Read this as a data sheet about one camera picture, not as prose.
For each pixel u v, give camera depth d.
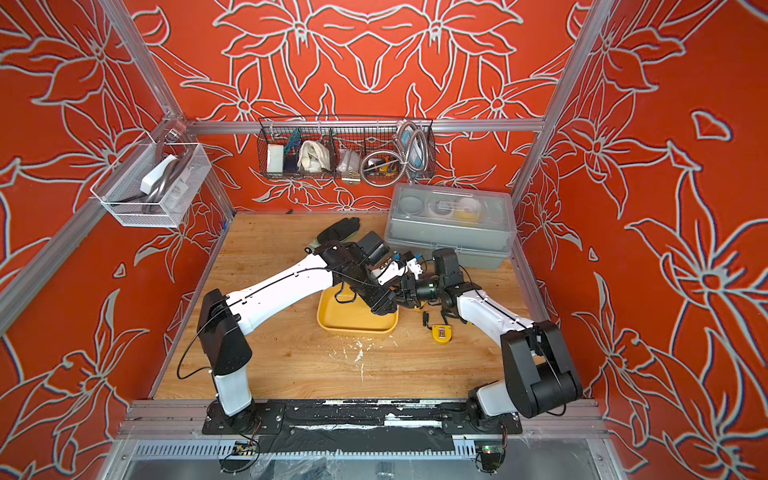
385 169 0.88
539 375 0.42
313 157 0.90
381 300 0.67
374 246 0.62
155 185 0.70
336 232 1.12
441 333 0.85
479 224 0.90
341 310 0.92
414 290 0.71
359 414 0.74
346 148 0.99
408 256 0.77
